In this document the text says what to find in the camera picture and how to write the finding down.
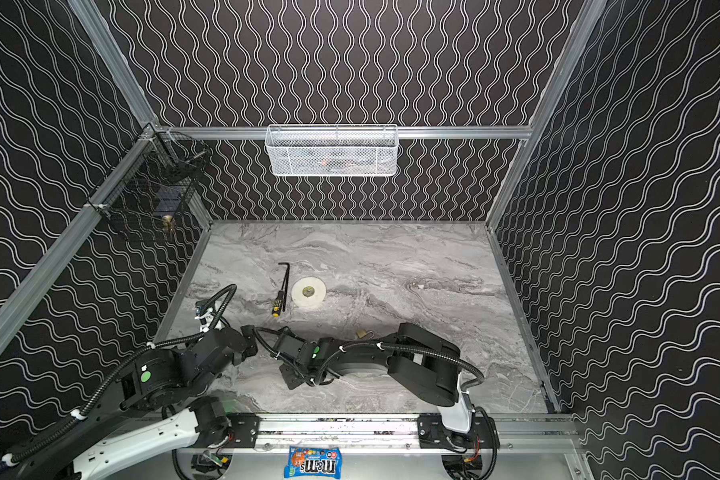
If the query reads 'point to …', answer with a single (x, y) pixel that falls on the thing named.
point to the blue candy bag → (309, 461)
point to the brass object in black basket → (166, 220)
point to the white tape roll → (308, 292)
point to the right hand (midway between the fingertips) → (292, 374)
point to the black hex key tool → (280, 301)
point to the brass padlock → (361, 333)
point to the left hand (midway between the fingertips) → (247, 335)
